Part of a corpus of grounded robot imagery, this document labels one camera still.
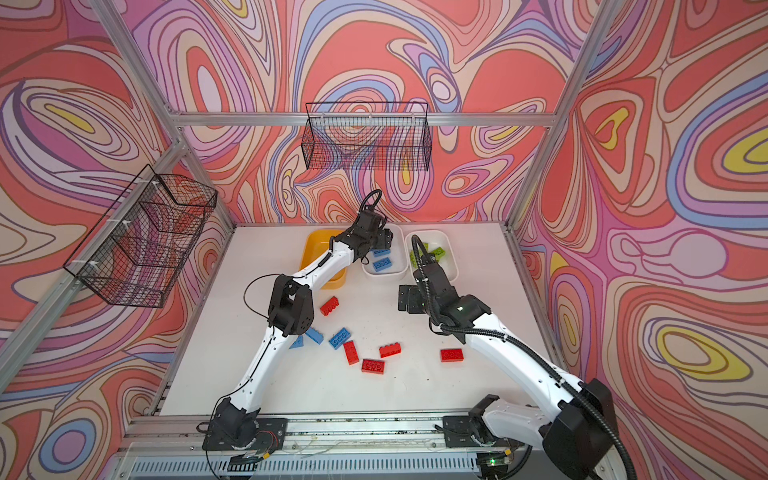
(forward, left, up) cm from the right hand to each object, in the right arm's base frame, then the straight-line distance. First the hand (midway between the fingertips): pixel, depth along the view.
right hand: (417, 299), depth 80 cm
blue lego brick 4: (-4, +30, -12) cm, 33 cm away
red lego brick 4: (-12, +13, -16) cm, 24 cm away
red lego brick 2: (-8, +19, -15) cm, 26 cm away
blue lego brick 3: (-4, +23, -14) cm, 27 cm away
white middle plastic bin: (+27, +3, -14) cm, 31 cm away
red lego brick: (+6, +27, -13) cm, 31 cm away
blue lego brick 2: (+28, +10, -13) cm, 32 cm away
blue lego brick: (+23, +10, -14) cm, 28 cm away
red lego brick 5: (-10, -10, -15) cm, 21 cm away
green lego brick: (+29, -12, -15) cm, 35 cm away
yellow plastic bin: (+33, +35, -13) cm, 50 cm away
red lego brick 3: (-8, +7, -15) cm, 18 cm away
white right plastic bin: (+34, -12, -16) cm, 39 cm away
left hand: (+32, +9, -6) cm, 34 cm away
